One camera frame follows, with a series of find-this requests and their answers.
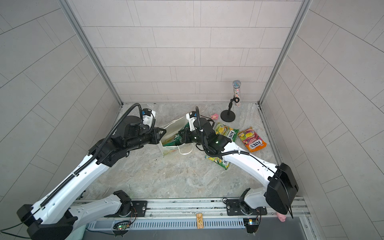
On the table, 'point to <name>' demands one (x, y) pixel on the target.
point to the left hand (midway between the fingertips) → (170, 131)
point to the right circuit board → (251, 224)
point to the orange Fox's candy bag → (252, 139)
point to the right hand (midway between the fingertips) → (177, 134)
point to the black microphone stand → (229, 115)
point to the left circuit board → (122, 227)
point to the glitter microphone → (236, 84)
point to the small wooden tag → (200, 221)
